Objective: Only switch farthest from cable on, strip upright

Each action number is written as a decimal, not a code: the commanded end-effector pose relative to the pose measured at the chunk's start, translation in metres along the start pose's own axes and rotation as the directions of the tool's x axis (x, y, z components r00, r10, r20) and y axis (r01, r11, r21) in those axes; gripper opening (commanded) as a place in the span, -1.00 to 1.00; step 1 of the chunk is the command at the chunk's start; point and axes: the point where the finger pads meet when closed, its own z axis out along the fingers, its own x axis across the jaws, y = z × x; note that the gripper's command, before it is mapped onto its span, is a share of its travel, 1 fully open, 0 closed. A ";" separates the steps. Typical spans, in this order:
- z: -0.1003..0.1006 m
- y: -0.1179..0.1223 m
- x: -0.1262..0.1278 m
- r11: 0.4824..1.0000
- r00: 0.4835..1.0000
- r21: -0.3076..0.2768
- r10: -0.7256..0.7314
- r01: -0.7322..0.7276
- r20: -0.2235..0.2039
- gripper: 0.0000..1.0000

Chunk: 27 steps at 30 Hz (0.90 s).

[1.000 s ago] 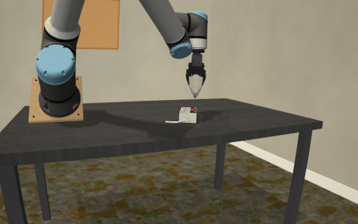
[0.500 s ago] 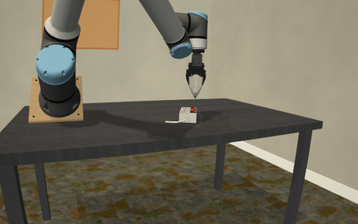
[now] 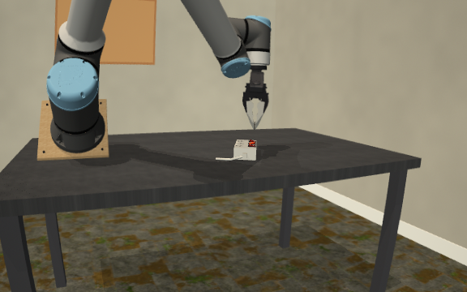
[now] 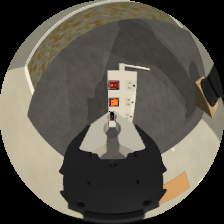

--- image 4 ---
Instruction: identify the white power strip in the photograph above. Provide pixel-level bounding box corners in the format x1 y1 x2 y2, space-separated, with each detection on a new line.
108 63 150 123

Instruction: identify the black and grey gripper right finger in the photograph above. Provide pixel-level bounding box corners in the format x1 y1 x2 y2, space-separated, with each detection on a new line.
112 111 167 173

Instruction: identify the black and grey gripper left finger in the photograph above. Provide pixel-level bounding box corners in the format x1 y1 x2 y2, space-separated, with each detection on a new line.
59 111 112 175

